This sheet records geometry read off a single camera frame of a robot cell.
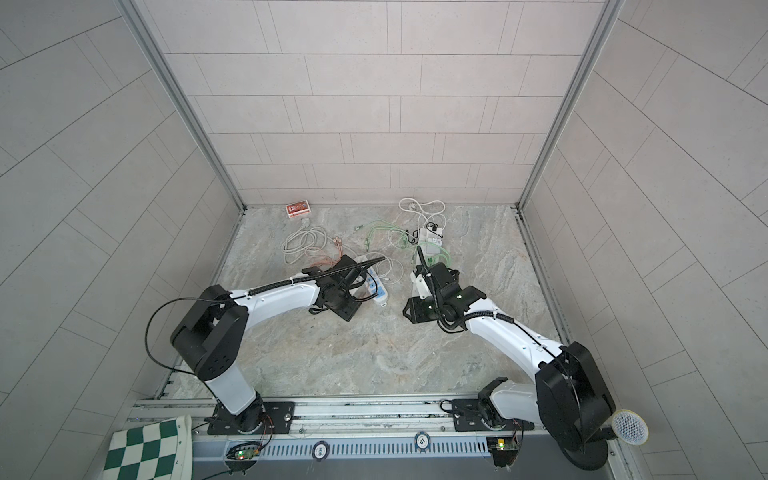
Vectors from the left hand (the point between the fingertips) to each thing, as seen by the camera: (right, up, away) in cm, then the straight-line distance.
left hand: (357, 303), depth 90 cm
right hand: (+15, -1, -8) cm, 17 cm away
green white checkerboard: (-41, -27, -25) cm, 55 cm away
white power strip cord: (+23, +27, +22) cm, 42 cm away
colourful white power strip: (+23, +18, +7) cm, 30 cm away
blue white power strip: (+8, +3, +1) cm, 8 cm away
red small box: (-27, +31, +25) cm, 48 cm away
